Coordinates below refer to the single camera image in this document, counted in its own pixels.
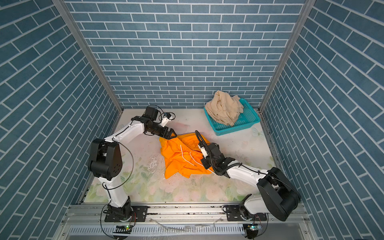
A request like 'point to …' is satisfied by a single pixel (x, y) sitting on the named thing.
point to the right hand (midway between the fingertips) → (203, 154)
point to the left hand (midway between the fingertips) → (171, 133)
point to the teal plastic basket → (247, 119)
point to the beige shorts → (224, 108)
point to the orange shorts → (181, 154)
